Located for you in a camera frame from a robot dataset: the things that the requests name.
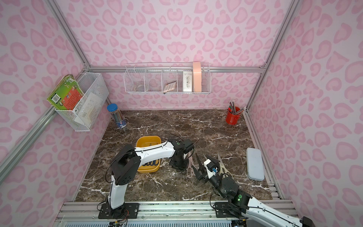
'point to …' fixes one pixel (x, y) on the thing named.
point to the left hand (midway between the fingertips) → (184, 168)
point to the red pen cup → (233, 115)
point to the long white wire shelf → (165, 78)
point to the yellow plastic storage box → (146, 140)
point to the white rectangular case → (255, 167)
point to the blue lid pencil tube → (117, 115)
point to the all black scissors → (201, 170)
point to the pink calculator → (169, 86)
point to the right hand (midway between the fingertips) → (200, 161)
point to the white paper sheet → (90, 107)
